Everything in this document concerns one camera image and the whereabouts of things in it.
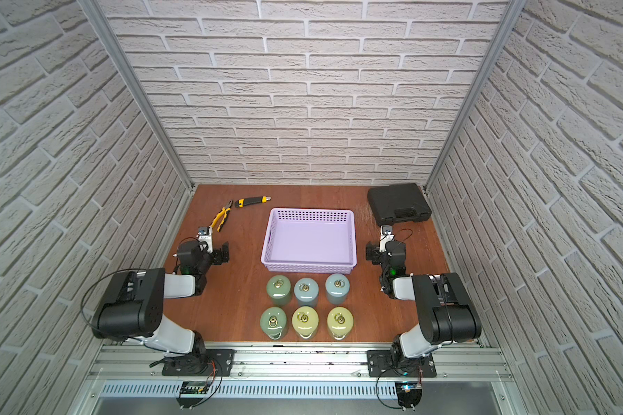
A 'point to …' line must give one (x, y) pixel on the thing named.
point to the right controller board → (409, 393)
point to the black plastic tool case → (398, 202)
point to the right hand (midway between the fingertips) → (386, 241)
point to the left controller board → (192, 393)
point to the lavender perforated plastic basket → (309, 241)
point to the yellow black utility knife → (252, 201)
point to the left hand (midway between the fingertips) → (216, 237)
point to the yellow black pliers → (227, 209)
